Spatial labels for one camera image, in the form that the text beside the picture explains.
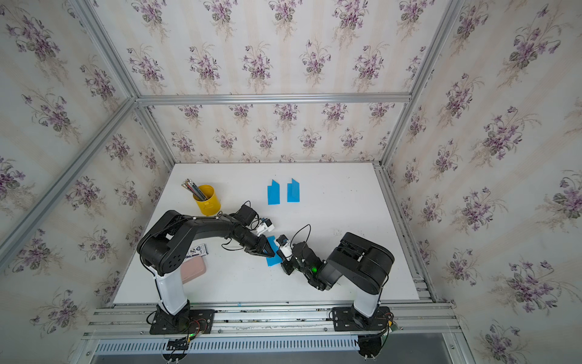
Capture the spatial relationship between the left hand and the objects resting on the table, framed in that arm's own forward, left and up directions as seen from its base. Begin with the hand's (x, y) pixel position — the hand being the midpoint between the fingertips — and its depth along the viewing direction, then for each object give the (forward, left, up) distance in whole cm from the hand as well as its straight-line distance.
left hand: (272, 258), depth 88 cm
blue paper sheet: (+31, +1, +1) cm, 31 cm away
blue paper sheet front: (-1, -2, +1) cm, 2 cm away
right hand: (+2, -3, 0) cm, 4 cm away
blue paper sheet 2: (+31, -9, +3) cm, 32 cm away
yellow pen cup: (+20, +27, +6) cm, 34 cm away
